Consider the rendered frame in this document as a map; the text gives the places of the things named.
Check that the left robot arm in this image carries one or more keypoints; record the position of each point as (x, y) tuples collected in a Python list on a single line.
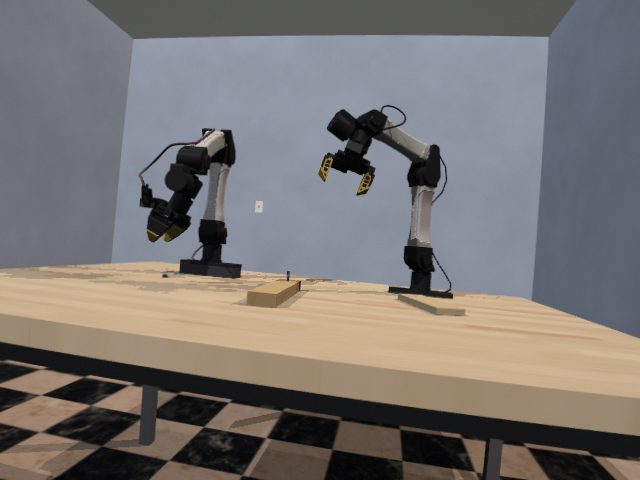
[(419, 243)]

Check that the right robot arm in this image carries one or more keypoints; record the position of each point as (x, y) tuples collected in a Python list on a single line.
[(180, 179)]

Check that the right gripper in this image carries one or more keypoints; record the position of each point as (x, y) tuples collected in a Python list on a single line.
[(159, 225)]

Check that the light wooden plank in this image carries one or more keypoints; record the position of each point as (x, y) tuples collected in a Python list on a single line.
[(273, 294)]

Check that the light wooden slat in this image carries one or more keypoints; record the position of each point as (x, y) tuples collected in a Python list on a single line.
[(431, 305)]

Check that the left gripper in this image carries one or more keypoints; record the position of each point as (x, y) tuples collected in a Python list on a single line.
[(343, 162)]

